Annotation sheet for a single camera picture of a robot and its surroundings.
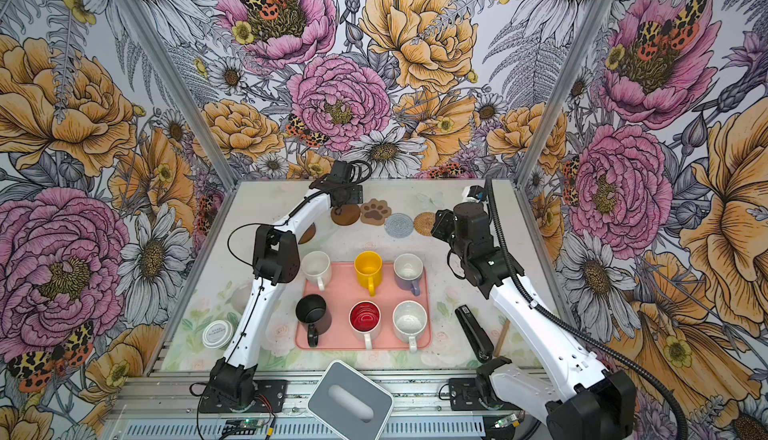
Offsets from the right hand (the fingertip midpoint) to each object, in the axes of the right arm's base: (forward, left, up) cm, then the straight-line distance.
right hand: (437, 222), depth 77 cm
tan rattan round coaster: (+21, 0, -27) cm, 34 cm away
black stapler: (-22, -10, -22) cm, 32 cm away
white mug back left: (0, +35, -20) cm, 40 cm away
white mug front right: (-17, +8, -23) cm, 29 cm away
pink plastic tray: (-6, +27, -24) cm, 37 cm away
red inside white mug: (-15, +20, -24) cm, 34 cm away
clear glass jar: (-9, +55, -20) cm, 59 cm away
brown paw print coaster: (+26, +18, -26) cm, 40 cm away
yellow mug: (+2, +19, -23) cm, 31 cm away
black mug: (-13, +35, -24) cm, 44 cm away
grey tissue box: (-35, +23, -25) cm, 49 cm away
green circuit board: (-39, +48, -25) cm, 67 cm away
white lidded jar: (-20, +57, -18) cm, 63 cm away
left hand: (+28, +27, -21) cm, 44 cm away
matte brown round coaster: (+23, +27, -24) cm, 42 cm away
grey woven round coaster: (+19, +9, -25) cm, 33 cm away
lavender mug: (0, +7, -23) cm, 24 cm away
